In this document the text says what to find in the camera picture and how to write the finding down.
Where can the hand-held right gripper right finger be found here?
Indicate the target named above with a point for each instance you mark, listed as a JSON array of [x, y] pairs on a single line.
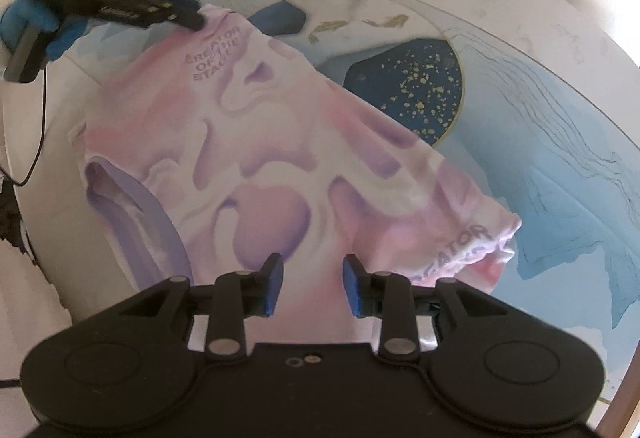
[[350, 288]]

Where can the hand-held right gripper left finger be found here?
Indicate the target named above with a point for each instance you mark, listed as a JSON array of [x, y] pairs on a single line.
[[275, 285]]

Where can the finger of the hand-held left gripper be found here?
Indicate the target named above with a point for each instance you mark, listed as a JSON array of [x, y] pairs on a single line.
[[185, 13]]

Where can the person's left hand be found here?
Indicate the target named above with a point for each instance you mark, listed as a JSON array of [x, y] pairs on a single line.
[[30, 16]]

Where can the pink and purple t-shirt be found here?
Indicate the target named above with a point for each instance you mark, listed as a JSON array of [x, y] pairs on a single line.
[[280, 153]]

